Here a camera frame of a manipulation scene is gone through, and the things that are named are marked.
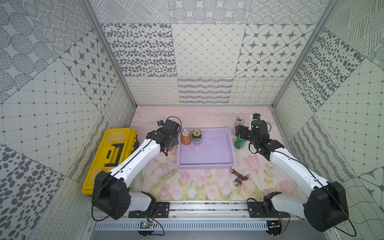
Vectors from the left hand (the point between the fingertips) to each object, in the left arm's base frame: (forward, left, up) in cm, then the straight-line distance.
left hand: (169, 138), depth 83 cm
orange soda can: (+5, -9, -6) cm, 12 cm away
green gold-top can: (+5, -16, -6) cm, 17 cm away
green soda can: (+3, -42, -9) cm, 43 cm away
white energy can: (+15, -43, -2) cm, 45 cm away
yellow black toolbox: (-7, +27, +2) cm, 28 cm away
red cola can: (-10, -3, +6) cm, 12 cm away
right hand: (+6, -43, +1) cm, 43 cm away
